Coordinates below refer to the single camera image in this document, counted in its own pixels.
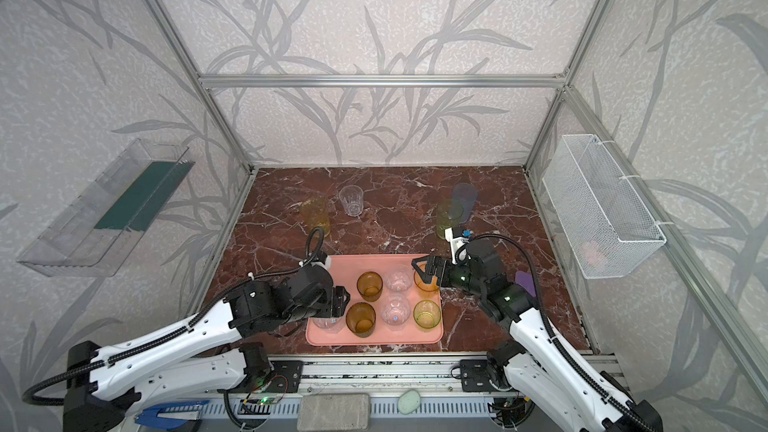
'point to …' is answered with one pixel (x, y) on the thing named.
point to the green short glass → (426, 314)
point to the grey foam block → (333, 412)
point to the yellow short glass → (429, 290)
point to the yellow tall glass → (315, 213)
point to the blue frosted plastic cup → (467, 194)
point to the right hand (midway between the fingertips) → (425, 255)
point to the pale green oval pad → (409, 401)
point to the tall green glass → (448, 215)
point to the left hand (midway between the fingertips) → (344, 293)
